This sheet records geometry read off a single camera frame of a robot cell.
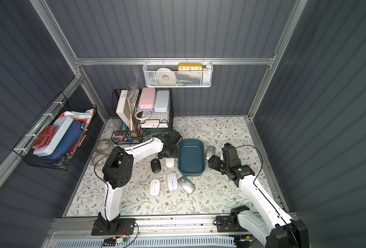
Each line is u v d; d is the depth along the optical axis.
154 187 0.84
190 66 0.87
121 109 0.91
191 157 1.02
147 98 0.96
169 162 0.94
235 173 0.57
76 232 0.73
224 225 0.74
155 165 0.95
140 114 0.94
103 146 1.03
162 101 0.97
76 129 0.71
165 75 0.84
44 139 0.62
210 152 0.99
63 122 0.69
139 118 0.92
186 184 0.86
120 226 0.72
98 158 0.96
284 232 0.39
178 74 0.89
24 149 0.59
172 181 0.86
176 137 0.80
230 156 0.62
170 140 0.77
